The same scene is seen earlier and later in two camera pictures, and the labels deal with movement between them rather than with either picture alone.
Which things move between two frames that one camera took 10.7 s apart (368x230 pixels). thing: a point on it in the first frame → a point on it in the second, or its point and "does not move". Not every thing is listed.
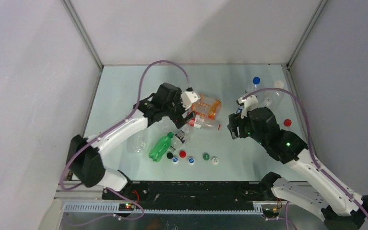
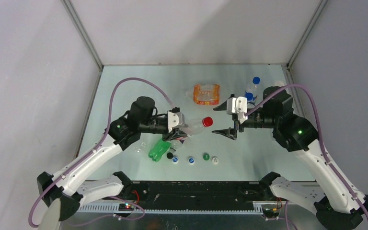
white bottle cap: (215, 160) does not move
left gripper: (178, 120) → (175, 133)
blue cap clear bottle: (256, 80) does not move
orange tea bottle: (206, 107) → (205, 94)
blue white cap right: (191, 161) does not move
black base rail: (189, 192) does not move
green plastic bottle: (161, 147) does not move
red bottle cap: (182, 154) → (207, 121)
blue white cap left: (175, 160) does not move
